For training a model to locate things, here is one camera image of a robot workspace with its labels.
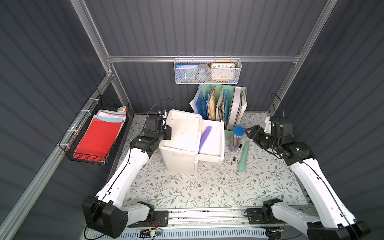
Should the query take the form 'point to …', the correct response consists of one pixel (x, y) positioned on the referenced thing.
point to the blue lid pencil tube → (238, 132)
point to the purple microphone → (204, 137)
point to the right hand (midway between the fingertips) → (252, 131)
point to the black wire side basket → (97, 106)
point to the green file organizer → (222, 102)
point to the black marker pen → (237, 152)
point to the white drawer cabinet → (180, 153)
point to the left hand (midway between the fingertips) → (164, 126)
